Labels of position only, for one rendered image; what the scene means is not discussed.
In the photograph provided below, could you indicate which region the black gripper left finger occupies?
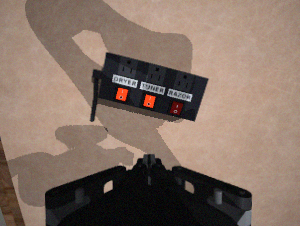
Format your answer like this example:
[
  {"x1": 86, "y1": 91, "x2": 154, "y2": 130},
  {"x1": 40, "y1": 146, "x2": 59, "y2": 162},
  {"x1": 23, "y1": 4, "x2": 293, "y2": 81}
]
[{"x1": 45, "y1": 154, "x2": 149, "y2": 226}]

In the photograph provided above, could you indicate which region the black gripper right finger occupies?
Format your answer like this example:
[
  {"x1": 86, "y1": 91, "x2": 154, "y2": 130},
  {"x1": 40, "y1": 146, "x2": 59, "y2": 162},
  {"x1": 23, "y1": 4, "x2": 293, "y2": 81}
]
[{"x1": 149, "y1": 154, "x2": 252, "y2": 226}]

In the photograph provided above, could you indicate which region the black power strip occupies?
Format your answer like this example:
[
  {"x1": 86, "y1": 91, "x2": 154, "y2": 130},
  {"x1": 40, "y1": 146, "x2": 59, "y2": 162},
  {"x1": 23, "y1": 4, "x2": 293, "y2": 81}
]
[{"x1": 90, "y1": 52, "x2": 208, "y2": 122}]

